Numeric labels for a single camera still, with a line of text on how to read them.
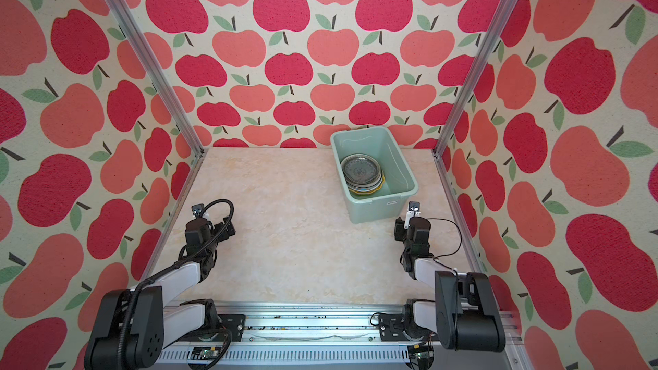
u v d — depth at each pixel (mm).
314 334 734
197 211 768
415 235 693
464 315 423
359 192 1035
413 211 787
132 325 418
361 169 1077
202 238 692
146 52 873
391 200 873
